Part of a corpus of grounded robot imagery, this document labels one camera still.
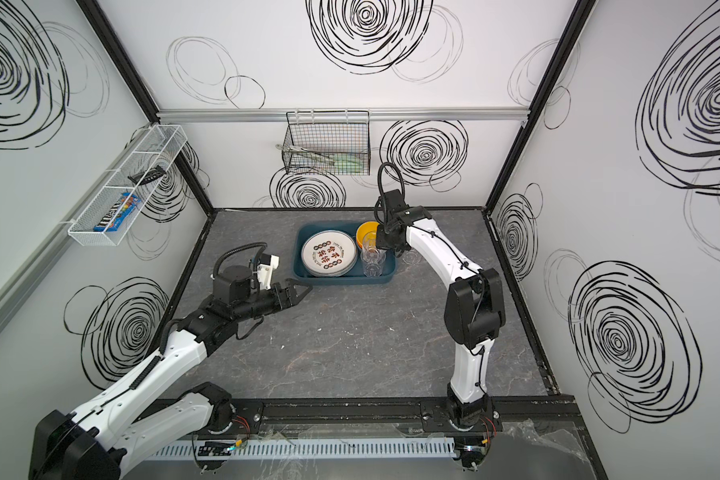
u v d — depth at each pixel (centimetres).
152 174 80
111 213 71
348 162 87
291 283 68
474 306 49
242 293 60
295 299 68
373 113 91
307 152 85
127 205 71
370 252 97
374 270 99
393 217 71
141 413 46
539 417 74
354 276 101
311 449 96
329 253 104
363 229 105
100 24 72
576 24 73
